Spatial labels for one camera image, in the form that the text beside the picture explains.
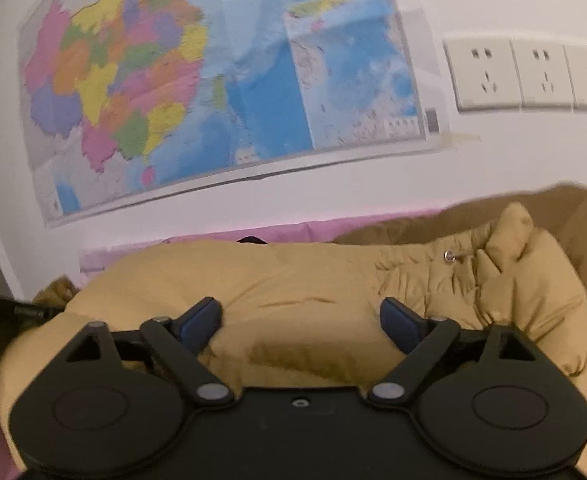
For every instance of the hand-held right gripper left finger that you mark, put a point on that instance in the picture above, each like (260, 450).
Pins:
(201, 321)

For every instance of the pink bed sheet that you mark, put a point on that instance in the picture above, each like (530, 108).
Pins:
(298, 230)

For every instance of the tan down jacket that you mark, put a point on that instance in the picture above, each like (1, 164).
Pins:
(298, 285)

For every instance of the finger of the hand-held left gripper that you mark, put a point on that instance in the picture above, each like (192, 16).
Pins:
(28, 311)

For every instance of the colourful wall map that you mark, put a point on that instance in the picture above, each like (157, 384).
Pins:
(198, 70)

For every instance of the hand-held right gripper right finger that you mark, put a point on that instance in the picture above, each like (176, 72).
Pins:
(398, 322)

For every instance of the white wall socket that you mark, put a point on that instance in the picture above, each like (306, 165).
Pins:
(543, 72)
(483, 72)

